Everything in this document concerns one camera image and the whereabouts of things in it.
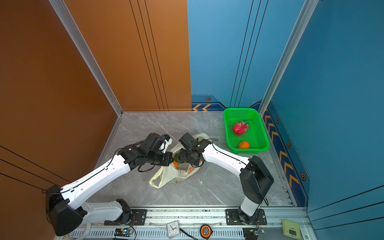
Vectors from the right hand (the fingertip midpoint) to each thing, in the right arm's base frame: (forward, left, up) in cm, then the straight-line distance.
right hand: (181, 160), depth 83 cm
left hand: (-3, +2, +7) cm, 8 cm away
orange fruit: (+13, -39, -5) cm, 41 cm away
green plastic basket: (+24, -51, -10) cm, 57 cm away
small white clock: (-31, +3, -9) cm, 32 cm away
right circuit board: (-32, -34, -12) cm, 49 cm away
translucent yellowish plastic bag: (-11, +1, +7) cm, 13 cm away
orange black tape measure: (-32, -13, -7) cm, 35 cm away
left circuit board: (-32, +27, -11) cm, 43 cm away
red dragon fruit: (+24, -38, -2) cm, 45 cm away
